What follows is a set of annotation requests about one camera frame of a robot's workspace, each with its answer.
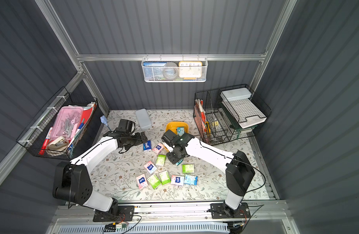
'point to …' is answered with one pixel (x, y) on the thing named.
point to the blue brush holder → (104, 120)
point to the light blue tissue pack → (191, 180)
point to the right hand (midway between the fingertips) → (176, 155)
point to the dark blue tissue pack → (147, 146)
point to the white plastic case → (144, 119)
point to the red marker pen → (46, 142)
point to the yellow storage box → (172, 126)
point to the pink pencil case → (66, 122)
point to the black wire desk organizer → (228, 113)
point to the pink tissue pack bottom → (177, 180)
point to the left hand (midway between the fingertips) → (141, 140)
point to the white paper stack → (244, 110)
